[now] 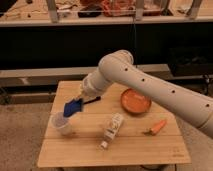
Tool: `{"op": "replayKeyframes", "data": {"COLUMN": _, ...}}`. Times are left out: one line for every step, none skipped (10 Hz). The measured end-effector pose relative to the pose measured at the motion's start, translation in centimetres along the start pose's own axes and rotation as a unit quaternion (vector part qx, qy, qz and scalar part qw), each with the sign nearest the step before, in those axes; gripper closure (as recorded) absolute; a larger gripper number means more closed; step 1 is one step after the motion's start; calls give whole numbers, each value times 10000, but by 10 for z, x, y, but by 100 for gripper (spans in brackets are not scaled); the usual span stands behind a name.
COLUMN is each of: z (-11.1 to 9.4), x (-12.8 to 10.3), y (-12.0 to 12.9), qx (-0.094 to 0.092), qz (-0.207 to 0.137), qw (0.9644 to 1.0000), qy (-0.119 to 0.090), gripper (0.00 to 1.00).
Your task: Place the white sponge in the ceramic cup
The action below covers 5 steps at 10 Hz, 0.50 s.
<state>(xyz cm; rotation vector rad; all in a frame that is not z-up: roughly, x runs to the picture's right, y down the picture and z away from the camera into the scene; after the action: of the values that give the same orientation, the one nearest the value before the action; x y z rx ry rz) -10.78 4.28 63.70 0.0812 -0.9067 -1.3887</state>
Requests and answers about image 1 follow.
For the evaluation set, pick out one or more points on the white bottle lying down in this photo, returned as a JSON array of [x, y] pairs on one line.
[[112, 129]]

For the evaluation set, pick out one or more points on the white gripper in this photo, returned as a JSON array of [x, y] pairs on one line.
[[76, 105]]

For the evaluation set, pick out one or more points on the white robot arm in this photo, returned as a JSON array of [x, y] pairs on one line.
[[117, 67]]

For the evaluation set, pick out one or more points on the white ceramic cup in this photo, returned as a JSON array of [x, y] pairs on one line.
[[61, 123]]

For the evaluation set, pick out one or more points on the black handled utensil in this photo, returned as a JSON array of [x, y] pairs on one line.
[[92, 100]]

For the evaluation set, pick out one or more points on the orange bowl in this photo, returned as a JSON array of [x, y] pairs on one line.
[[134, 103]]

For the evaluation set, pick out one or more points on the wooden table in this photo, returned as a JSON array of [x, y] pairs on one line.
[[103, 134]]

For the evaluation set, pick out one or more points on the orange toy carrot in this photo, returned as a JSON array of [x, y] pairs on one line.
[[156, 128]]

